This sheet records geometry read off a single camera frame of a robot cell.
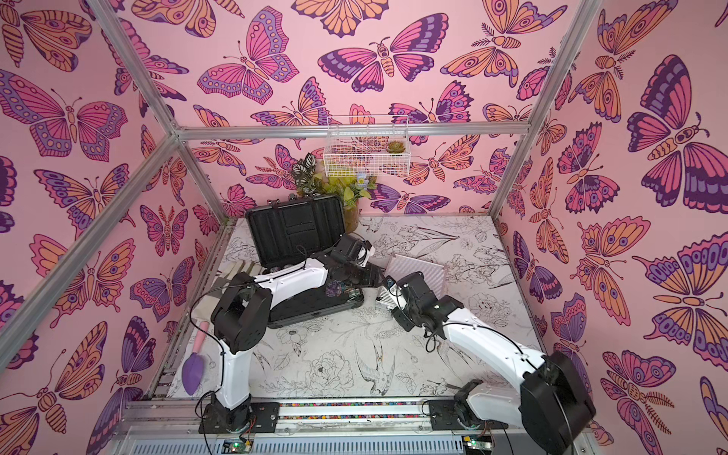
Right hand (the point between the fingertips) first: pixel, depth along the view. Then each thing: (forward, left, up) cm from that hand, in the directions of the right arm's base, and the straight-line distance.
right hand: (405, 304), depth 85 cm
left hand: (+9, +6, -1) cm, 11 cm away
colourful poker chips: (+7, +21, -5) cm, 23 cm away
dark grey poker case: (+25, +40, +5) cm, 47 cm away
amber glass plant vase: (+38, +19, -3) cm, 43 cm away
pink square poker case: (+16, 0, -4) cm, 17 cm away
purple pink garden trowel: (-17, +61, -7) cm, 64 cm away
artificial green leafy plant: (+42, +32, +13) cm, 54 cm away
